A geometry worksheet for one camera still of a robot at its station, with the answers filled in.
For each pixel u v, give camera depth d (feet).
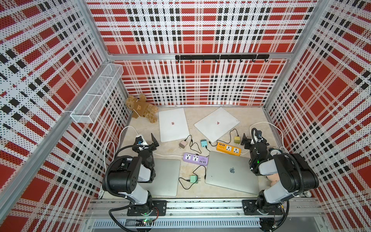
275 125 3.65
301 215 2.37
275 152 2.98
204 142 3.23
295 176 1.49
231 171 2.83
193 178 2.70
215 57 2.90
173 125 3.56
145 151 2.45
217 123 3.70
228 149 3.06
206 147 3.14
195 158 2.91
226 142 3.26
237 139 3.20
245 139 2.77
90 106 2.97
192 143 3.23
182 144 3.16
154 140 2.65
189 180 2.69
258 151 2.27
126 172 1.49
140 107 3.63
